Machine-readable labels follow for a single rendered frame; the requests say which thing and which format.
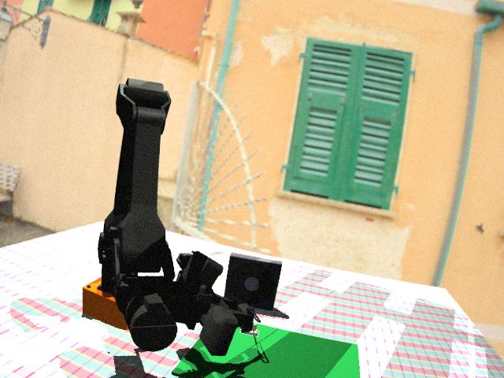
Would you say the green circuit board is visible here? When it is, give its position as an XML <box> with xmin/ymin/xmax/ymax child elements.
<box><xmin>172</xmin><ymin>323</ymin><xmax>361</xmax><ymax>378</ymax></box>

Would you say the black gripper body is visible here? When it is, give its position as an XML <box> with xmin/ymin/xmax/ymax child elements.
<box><xmin>163</xmin><ymin>285</ymin><xmax>238</xmax><ymax>356</ymax></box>

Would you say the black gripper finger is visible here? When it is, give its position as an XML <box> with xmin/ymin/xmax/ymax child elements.
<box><xmin>219</xmin><ymin>299</ymin><xmax>253</xmax><ymax>328</ymax></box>
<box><xmin>206</xmin><ymin>288</ymin><xmax>239</xmax><ymax>310</ymax></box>

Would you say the black plug with cable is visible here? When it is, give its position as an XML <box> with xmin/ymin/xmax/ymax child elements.
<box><xmin>236</xmin><ymin>302</ymin><xmax>261</xmax><ymax>332</ymax></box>

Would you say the black cooling fan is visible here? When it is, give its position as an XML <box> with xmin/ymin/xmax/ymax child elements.
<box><xmin>224</xmin><ymin>253</ymin><xmax>282</xmax><ymax>311</ymax></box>

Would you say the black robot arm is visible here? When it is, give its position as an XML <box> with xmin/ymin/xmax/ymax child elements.
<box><xmin>97</xmin><ymin>78</ymin><xmax>224</xmax><ymax>352</ymax></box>

